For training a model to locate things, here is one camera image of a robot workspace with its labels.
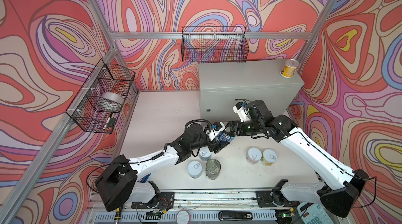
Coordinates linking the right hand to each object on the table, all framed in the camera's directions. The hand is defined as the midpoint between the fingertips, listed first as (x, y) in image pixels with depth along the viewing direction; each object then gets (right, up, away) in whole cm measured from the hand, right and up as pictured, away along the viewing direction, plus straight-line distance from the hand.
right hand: (231, 133), depth 72 cm
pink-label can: (+14, -14, +10) cm, 22 cm away
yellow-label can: (+22, -14, +10) cm, 29 cm away
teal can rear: (-12, -13, +11) cm, 21 cm away
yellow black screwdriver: (-51, -37, -3) cm, 63 cm away
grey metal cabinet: (-3, +23, +4) cm, 24 cm away
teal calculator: (+36, -35, -4) cm, 50 cm away
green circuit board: (-36, -38, 0) cm, 53 cm away
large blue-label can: (-4, -2, -2) cm, 5 cm away
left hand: (-2, -1, +3) cm, 4 cm away
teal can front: (-17, -20, +6) cm, 27 cm away
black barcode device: (0, -34, -7) cm, 35 cm away
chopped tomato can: (-8, -17, +2) cm, 19 cm away
